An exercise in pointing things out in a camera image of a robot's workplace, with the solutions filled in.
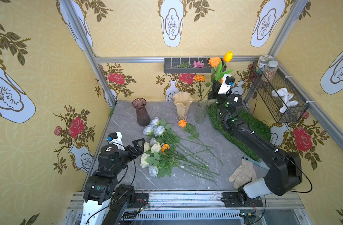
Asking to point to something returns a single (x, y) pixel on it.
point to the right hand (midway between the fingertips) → (220, 78)
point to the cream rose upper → (155, 147)
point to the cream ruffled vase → (182, 100)
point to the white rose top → (155, 122)
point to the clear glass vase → (200, 114)
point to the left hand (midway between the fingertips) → (133, 142)
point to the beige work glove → (243, 175)
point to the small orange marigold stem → (166, 147)
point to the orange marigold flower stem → (199, 78)
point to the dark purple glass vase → (143, 117)
